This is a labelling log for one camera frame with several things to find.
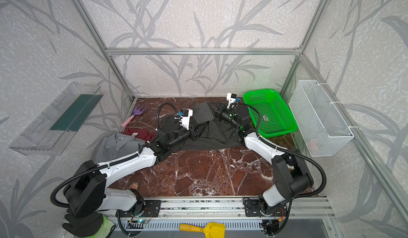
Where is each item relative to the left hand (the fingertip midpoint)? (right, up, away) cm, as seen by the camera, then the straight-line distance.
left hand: (207, 120), depth 75 cm
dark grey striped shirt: (+3, -9, +16) cm, 19 cm away
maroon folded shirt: (-40, -10, +25) cm, 48 cm away
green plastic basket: (+45, 0, +33) cm, 56 cm away
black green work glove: (-50, -46, -6) cm, 68 cm away
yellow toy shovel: (+3, -46, -8) cm, 47 cm away
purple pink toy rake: (-51, +4, +37) cm, 63 cm away
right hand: (0, +10, 0) cm, 10 cm away
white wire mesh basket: (+45, -2, -13) cm, 47 cm away
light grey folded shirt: (-50, -15, +11) cm, 53 cm away
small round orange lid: (-38, -34, +5) cm, 51 cm away
